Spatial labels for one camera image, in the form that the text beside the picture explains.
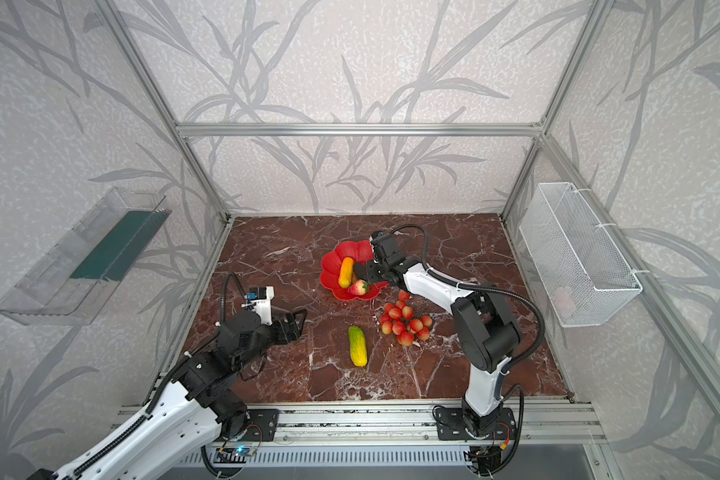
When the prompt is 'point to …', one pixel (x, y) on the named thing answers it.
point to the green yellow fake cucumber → (357, 344)
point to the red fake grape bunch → (398, 319)
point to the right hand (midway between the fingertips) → (371, 259)
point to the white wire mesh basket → (582, 277)
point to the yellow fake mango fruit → (346, 270)
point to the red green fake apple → (360, 287)
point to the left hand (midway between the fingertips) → (302, 305)
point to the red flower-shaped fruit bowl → (359, 252)
